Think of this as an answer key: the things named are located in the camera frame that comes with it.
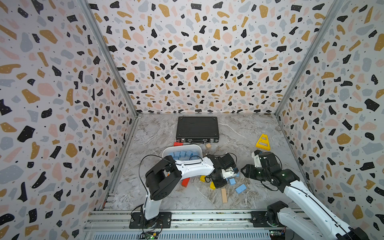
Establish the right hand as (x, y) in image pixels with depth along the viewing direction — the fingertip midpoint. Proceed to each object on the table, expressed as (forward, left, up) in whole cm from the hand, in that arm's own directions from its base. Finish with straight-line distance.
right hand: (245, 170), depth 81 cm
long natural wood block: (-11, +11, -9) cm, 18 cm away
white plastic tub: (+17, +30, -5) cm, 34 cm away
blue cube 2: (+12, +40, -6) cm, 42 cm away
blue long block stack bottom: (-3, +4, +1) cm, 6 cm away
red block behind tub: (+22, +41, -8) cm, 47 cm away
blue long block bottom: (-7, +1, -9) cm, 11 cm away
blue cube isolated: (+13, +32, -6) cm, 35 cm away
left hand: (-4, +11, -7) cm, 14 cm away
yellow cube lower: (-8, +18, -1) cm, 19 cm away
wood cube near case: (+20, +20, -7) cm, 29 cm away
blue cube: (-3, +6, -8) cm, 10 cm away
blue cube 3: (+13, +36, -6) cm, 39 cm away
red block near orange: (-4, +33, -8) cm, 34 cm away
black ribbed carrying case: (+33, +27, -4) cm, 43 cm away
